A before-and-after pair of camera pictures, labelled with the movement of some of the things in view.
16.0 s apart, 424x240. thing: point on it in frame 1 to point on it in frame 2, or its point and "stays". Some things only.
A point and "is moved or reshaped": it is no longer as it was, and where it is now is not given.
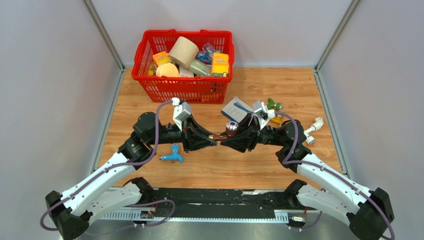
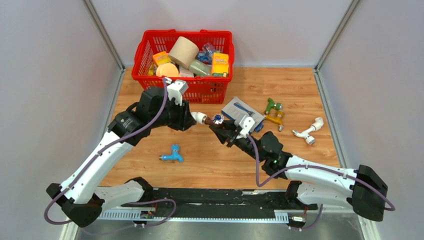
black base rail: x=223 y=204 stays
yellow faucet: x=277 y=119 stays
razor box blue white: x=236 y=109 stays
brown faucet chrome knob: x=232 y=129 is moved or reshaped
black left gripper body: x=186 y=136 to x=177 y=115
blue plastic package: x=206 y=54 stays
